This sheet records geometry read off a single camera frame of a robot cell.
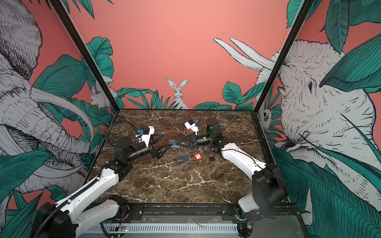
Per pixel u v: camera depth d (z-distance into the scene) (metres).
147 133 0.63
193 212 0.75
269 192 0.44
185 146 0.69
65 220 0.39
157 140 0.74
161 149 0.65
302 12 0.70
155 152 0.64
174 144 0.70
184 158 0.93
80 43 0.82
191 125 0.71
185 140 0.70
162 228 0.70
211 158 0.95
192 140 0.65
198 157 0.93
